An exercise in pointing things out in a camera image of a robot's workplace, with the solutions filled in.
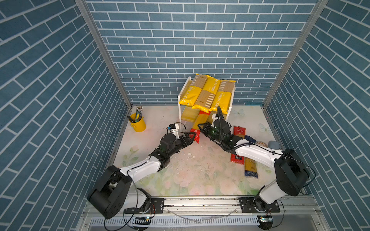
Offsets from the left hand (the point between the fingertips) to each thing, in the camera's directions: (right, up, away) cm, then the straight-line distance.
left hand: (196, 137), depth 81 cm
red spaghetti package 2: (+31, +1, +21) cm, 38 cm away
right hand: (+1, +7, +2) cm, 8 cm away
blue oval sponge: (+53, -7, +16) cm, 56 cm away
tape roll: (+45, -6, +16) cm, 48 cm away
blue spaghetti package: (+32, -18, +4) cm, 37 cm away
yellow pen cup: (-39, +5, +18) cm, 44 cm away
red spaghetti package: (+3, +11, +5) cm, 13 cm away
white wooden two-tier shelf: (-4, +14, +15) cm, 21 cm away
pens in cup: (-39, +14, +16) cm, 44 cm away
